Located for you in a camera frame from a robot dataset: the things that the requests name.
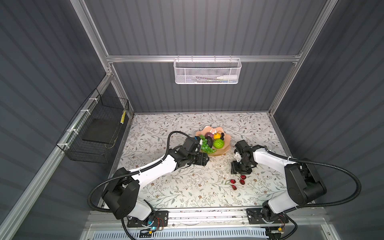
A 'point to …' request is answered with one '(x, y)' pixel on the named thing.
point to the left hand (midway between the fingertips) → (205, 158)
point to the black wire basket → (91, 135)
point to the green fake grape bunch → (205, 147)
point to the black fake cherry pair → (222, 137)
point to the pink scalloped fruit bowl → (227, 140)
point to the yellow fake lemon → (217, 135)
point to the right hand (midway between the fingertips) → (237, 173)
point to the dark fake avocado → (209, 141)
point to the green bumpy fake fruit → (218, 143)
